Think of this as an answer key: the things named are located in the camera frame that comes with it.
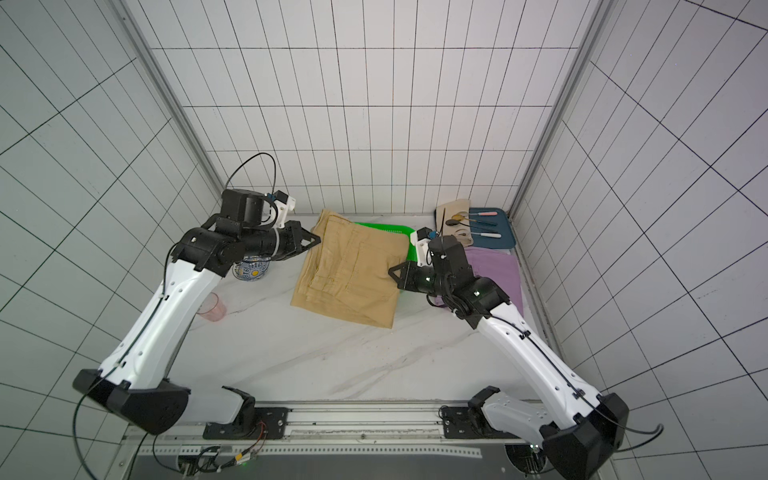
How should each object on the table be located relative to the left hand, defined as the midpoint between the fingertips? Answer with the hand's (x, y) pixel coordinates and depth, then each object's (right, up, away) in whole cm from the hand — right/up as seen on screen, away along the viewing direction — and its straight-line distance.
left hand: (315, 246), depth 69 cm
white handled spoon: (+58, +3, +45) cm, 73 cm away
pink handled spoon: (+48, +12, +50) cm, 70 cm away
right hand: (+15, -6, +2) cm, 16 cm away
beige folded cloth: (+46, +5, +45) cm, 64 cm away
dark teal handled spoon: (+44, +8, +49) cm, 66 cm away
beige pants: (+7, -7, +2) cm, 10 cm away
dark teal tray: (+59, +6, +48) cm, 76 cm away
